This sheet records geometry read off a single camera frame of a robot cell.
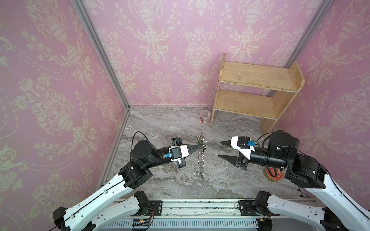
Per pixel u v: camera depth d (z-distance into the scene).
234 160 0.46
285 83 0.73
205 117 1.10
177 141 0.50
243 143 0.39
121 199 0.46
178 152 0.40
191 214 0.73
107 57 0.91
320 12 0.70
